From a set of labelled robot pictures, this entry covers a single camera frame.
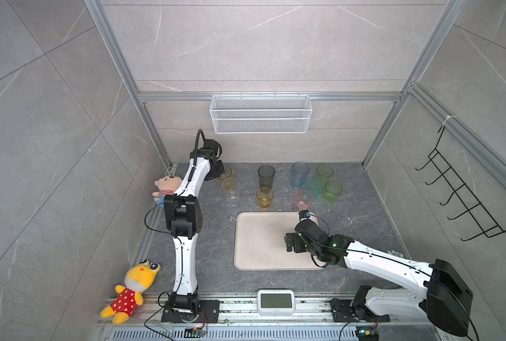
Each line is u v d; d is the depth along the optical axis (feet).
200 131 2.68
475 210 2.11
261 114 3.31
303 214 2.41
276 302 2.38
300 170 3.34
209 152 2.40
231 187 3.22
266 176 3.20
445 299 1.28
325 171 3.94
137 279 2.42
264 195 3.30
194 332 2.31
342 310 2.40
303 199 3.30
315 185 3.43
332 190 3.60
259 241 3.09
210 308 2.41
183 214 1.92
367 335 2.30
